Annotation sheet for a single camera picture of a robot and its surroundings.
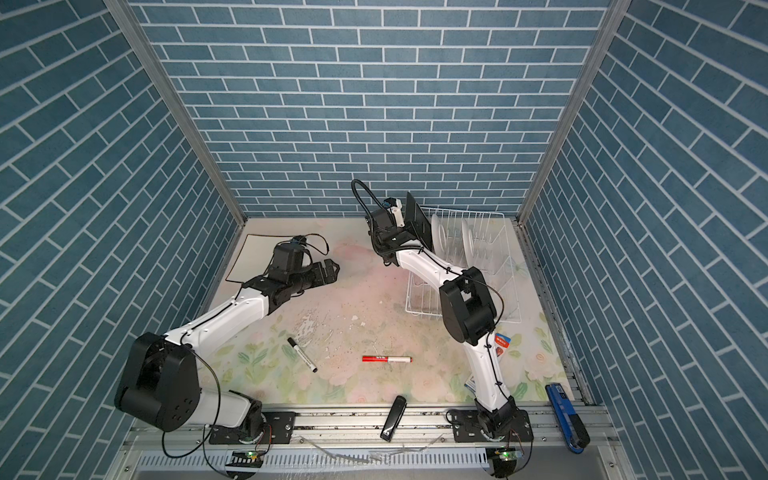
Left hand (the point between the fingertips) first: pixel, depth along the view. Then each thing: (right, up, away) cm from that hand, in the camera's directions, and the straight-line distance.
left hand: (329, 269), depth 88 cm
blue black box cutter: (+63, -36, -17) cm, 75 cm away
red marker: (+17, -26, -4) cm, 31 cm away
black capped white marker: (-7, -25, -3) cm, 26 cm away
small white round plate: (+38, +11, +19) cm, 44 cm away
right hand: (+25, +15, +6) cm, 30 cm away
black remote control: (+19, -36, -15) cm, 44 cm away
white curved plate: (+46, +11, +15) cm, 49 cm away
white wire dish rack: (+28, -10, +8) cm, 31 cm away
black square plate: (+28, +15, +15) cm, 35 cm away
